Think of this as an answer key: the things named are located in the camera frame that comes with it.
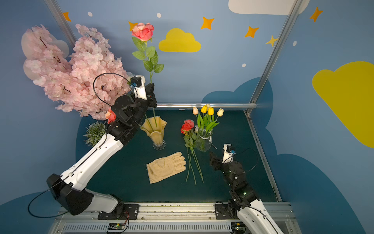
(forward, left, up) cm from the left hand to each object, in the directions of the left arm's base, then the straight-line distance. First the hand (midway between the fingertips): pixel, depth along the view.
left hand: (150, 83), depth 63 cm
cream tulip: (+4, -21, -22) cm, 31 cm away
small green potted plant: (-5, +39, -33) cm, 51 cm away
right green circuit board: (-48, -44, -52) cm, 84 cm away
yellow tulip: (+3, -30, -21) cm, 36 cm away
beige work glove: (-19, -2, -50) cm, 53 cm away
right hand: (-15, -34, -31) cm, 49 cm away
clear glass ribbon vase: (-4, -27, -42) cm, 50 cm away
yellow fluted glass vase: (+2, +5, -36) cm, 36 cm away
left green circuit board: (-49, +18, -51) cm, 73 cm away
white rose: (+10, -23, -46) cm, 52 cm away
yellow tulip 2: (+5, -26, -21) cm, 34 cm away
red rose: (+2, -18, -46) cm, 49 cm away
